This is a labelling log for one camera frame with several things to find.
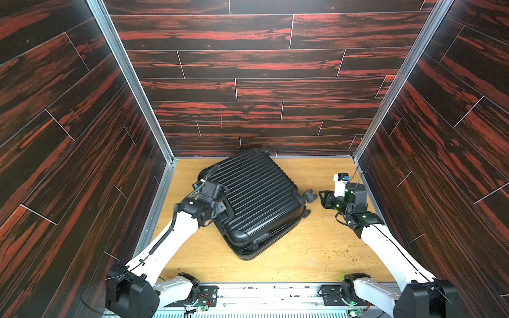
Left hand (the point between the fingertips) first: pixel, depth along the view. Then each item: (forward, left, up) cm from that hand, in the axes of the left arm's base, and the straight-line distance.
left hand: (221, 205), depth 82 cm
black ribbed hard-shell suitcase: (-1, -18, +5) cm, 18 cm away
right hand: (+7, -46, +1) cm, 47 cm away
